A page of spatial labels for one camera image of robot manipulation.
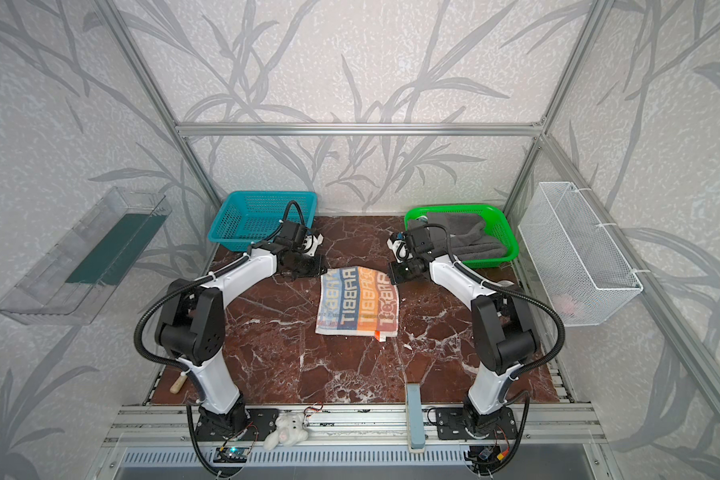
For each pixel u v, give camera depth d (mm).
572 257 652
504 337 473
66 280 632
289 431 693
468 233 1019
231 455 715
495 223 1113
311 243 823
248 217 1197
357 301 961
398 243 839
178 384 790
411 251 741
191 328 488
